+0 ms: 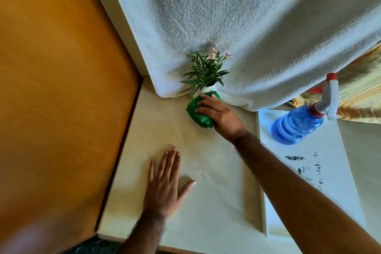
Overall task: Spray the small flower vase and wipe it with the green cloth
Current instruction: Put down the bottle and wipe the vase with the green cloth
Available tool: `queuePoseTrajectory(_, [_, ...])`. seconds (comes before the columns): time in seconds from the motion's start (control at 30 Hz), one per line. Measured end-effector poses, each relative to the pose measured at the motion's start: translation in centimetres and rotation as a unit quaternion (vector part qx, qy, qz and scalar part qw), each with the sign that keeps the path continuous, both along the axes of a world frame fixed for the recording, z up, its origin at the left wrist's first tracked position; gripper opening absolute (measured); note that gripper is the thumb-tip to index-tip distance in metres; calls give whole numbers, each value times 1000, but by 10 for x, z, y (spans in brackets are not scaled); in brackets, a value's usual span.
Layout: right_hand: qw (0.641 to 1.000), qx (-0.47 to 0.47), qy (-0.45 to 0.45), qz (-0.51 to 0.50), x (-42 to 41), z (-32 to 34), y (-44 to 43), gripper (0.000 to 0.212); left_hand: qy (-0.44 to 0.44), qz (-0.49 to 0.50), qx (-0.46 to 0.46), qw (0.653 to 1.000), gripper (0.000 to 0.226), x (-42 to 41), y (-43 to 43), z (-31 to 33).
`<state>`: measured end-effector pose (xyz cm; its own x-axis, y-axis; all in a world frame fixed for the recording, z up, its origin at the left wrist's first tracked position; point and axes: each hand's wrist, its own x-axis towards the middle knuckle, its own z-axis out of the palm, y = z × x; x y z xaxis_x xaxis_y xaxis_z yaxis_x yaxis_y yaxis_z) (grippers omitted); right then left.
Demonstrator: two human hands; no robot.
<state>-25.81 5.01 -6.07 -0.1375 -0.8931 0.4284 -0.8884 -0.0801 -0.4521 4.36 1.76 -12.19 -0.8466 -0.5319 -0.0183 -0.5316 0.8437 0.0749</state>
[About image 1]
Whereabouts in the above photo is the person's right forearm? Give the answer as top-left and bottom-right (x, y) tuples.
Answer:
(234, 133), (381, 254)

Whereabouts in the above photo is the person's left hand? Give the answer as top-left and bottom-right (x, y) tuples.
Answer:
(143, 147), (196, 219)

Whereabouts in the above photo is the person's right hand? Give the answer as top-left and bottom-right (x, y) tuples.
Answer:
(195, 93), (249, 145)

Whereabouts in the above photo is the small potted green plant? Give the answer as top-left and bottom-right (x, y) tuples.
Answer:
(180, 46), (232, 98)

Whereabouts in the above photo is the blue spray bottle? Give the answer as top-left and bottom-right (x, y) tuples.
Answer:
(270, 73), (340, 145)

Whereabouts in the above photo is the green cleaning cloth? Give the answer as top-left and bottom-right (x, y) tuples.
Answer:
(186, 91), (222, 129)

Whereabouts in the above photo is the white board with black marks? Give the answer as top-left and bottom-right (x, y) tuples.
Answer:
(258, 109), (368, 238)

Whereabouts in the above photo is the orange wooden panel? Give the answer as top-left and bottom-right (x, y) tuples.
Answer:
(0, 0), (142, 254)

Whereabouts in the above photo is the white textured towel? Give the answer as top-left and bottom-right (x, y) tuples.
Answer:
(102, 0), (381, 112)

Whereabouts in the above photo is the yellow striped cloth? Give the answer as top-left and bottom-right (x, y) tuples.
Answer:
(288, 42), (381, 124)

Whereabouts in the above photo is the person's left forearm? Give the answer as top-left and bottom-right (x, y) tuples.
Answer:
(118, 210), (167, 254)

